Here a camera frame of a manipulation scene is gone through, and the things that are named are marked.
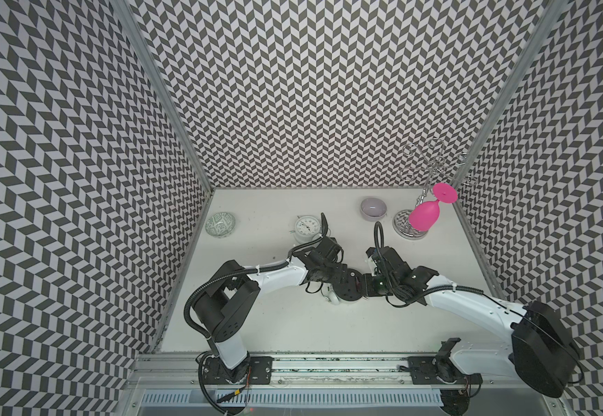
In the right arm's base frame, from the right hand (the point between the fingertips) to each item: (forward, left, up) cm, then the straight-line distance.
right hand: (359, 291), depth 82 cm
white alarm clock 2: (+27, +18, -2) cm, 32 cm away
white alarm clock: (+1, +10, -3) cm, 10 cm away
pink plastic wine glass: (+19, -21, +16) cm, 32 cm away
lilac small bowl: (+37, -11, -3) cm, 39 cm away
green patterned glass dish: (+29, +52, -2) cm, 60 cm away
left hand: (+6, +7, -3) cm, 9 cm away
